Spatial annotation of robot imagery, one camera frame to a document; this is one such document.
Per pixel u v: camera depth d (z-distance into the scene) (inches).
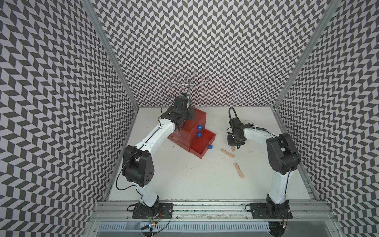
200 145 34.9
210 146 35.9
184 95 30.4
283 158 20.1
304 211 29.7
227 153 37.8
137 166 18.1
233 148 37.6
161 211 28.1
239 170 34.3
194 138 34.9
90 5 28.2
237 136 29.7
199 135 35.0
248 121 39.6
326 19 28.0
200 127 33.1
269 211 25.9
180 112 26.2
